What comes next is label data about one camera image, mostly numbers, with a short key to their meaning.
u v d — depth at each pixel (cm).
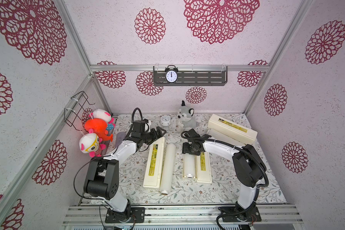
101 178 45
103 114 95
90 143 80
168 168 85
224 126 103
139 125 70
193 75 94
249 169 49
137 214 76
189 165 85
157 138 80
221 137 104
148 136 78
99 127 88
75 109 76
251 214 73
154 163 84
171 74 90
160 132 81
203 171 87
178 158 95
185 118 97
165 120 113
